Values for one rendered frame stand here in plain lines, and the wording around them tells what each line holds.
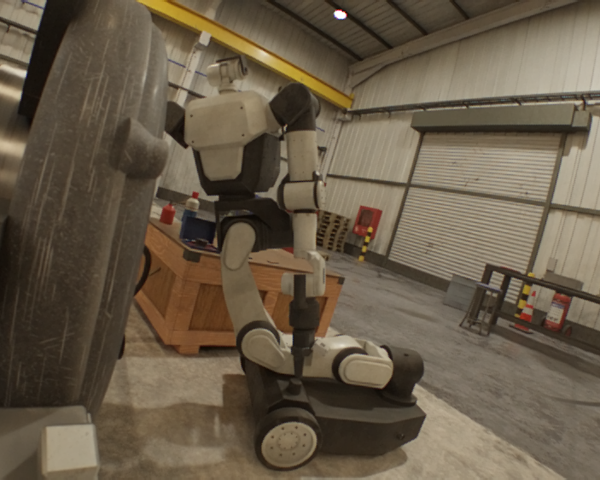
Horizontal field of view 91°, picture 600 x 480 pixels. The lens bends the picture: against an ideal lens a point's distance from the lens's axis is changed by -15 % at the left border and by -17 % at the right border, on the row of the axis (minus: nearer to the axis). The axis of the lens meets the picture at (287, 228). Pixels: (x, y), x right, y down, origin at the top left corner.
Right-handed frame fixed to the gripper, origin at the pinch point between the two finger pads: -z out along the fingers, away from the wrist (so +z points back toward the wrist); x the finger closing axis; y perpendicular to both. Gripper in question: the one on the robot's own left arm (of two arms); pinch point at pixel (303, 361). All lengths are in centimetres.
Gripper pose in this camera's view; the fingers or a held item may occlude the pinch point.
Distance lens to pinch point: 107.6
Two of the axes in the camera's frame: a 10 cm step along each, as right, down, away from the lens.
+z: 0.0, -10.0, 0.7
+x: -3.0, -0.7, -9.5
